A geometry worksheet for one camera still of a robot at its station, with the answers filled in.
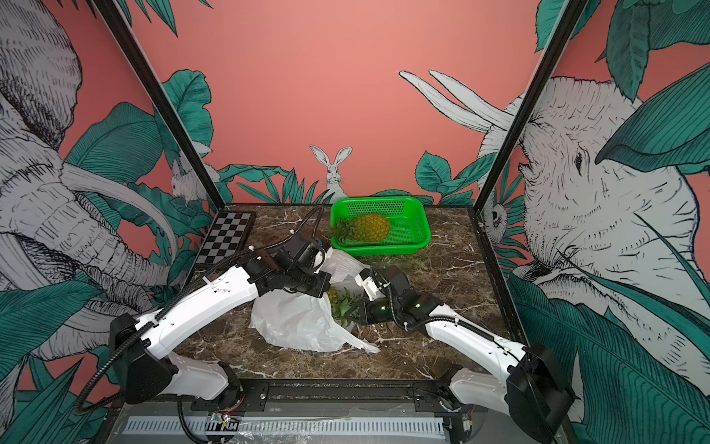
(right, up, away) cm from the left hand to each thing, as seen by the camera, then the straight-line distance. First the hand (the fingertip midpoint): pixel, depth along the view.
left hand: (332, 283), depth 75 cm
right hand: (+4, -8, -1) cm, 9 cm away
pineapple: (+9, +16, +25) cm, 31 cm away
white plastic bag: (-6, -10, -1) cm, 12 cm away
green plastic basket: (+28, +15, +39) cm, 50 cm away
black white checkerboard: (-47, +12, +31) cm, 57 cm away
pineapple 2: (+3, -6, 0) cm, 7 cm away
